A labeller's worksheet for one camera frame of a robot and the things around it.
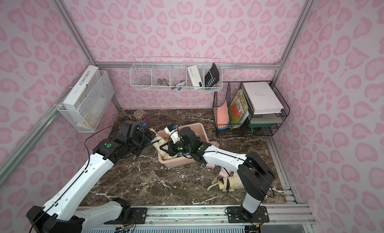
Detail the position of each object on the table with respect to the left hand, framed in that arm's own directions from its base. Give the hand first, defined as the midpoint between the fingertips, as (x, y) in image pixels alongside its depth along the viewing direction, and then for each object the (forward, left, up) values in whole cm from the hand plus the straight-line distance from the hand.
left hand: (152, 136), depth 75 cm
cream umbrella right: (-18, -39, -18) cm, 47 cm away
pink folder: (+33, -41, -21) cm, 57 cm away
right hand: (-5, -4, -4) cm, 7 cm away
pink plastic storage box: (-9, -11, -11) cm, 18 cm away
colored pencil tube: (+17, +12, -5) cm, 21 cm away
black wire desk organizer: (+15, -62, -11) cm, 65 cm away
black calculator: (+36, -32, +9) cm, 49 cm away
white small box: (+38, -21, +9) cm, 44 cm away
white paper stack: (+28, -63, 0) cm, 69 cm away
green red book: (+28, -50, -11) cm, 58 cm away
